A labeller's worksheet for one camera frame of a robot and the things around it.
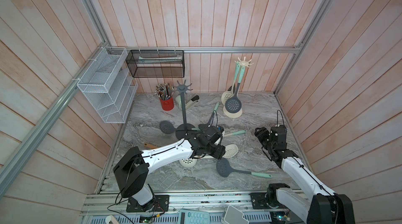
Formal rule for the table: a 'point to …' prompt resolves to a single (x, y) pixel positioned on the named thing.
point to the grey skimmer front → (225, 169)
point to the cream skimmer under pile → (235, 133)
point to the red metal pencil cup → (167, 104)
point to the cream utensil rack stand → (227, 113)
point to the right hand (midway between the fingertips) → (257, 130)
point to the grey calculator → (189, 216)
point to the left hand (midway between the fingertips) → (218, 153)
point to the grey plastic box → (233, 215)
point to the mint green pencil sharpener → (178, 101)
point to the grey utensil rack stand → (185, 130)
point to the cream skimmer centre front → (230, 150)
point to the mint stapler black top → (192, 102)
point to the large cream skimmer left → (189, 162)
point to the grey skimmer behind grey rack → (167, 127)
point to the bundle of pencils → (164, 91)
